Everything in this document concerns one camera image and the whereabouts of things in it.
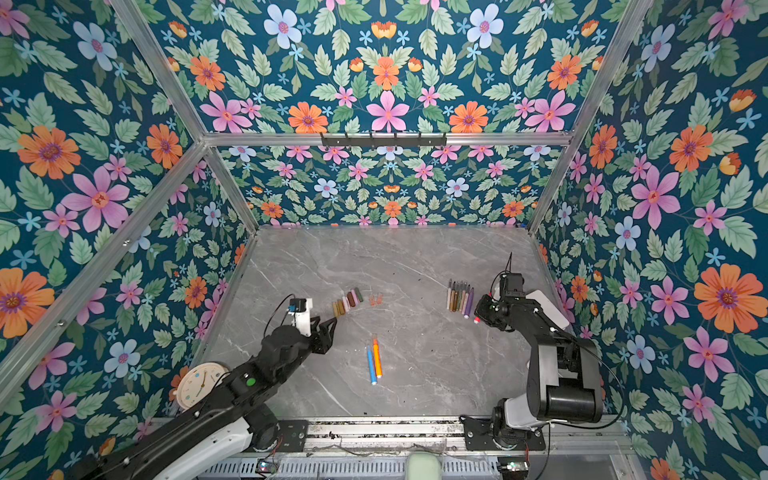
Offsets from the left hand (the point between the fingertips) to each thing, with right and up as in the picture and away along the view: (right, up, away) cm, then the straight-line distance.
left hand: (334, 315), depth 77 cm
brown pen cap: (0, +1, +22) cm, 22 cm away
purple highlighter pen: (+40, 0, +21) cm, 45 cm away
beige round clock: (-39, -19, +4) cm, 43 cm away
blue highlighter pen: (+9, -16, +8) cm, 20 cm away
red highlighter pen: (+40, -4, +12) cm, 42 cm away
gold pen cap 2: (-3, -1, +20) cm, 20 cm away
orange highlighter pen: (+10, -14, +9) cm, 20 cm away
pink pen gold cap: (+39, +2, +22) cm, 45 cm away
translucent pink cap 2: (+10, +1, +22) cm, 24 cm away
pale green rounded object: (+23, -32, -10) cm, 41 cm away
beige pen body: (+34, +3, +24) cm, 41 cm away
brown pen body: (+34, 0, +22) cm, 41 cm away
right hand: (+42, -1, +16) cm, 45 cm away
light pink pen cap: (-2, -1, +21) cm, 21 cm away
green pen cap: (+3, +2, +23) cm, 23 cm away
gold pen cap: (-5, -2, +19) cm, 20 cm away
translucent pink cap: (+7, 0, +22) cm, 23 cm away
